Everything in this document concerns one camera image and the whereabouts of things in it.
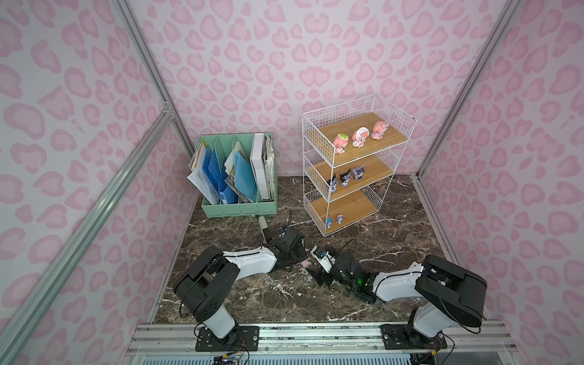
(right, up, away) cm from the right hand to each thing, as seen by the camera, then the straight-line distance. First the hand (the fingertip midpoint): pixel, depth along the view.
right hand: (314, 260), depth 86 cm
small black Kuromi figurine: (+6, +29, -8) cm, 30 cm away
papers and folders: (-29, +31, +7) cm, 43 cm away
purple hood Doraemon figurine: (+12, +15, +12) cm, 22 cm away
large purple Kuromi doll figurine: (+15, +33, -5) cm, 36 cm away
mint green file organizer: (-41, +48, +18) cm, 66 cm away
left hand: (-3, +2, +5) cm, 7 cm away
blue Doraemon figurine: (+7, +13, +12) cm, 19 cm away
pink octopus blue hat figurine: (-3, -2, +2) cm, 4 cm away
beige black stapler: (-20, +10, +9) cm, 24 cm away
